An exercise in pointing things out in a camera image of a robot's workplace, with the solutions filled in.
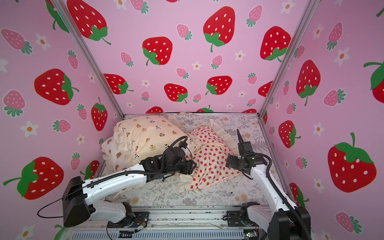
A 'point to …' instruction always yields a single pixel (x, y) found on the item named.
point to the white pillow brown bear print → (114, 160)
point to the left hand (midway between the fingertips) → (194, 164)
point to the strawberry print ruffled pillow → (211, 146)
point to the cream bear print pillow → (141, 137)
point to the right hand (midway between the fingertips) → (233, 163)
